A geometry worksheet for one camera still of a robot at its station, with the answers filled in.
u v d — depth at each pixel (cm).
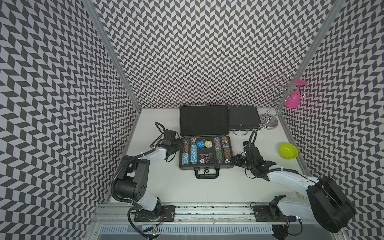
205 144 92
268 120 108
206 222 71
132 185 44
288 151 96
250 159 67
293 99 92
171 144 74
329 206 41
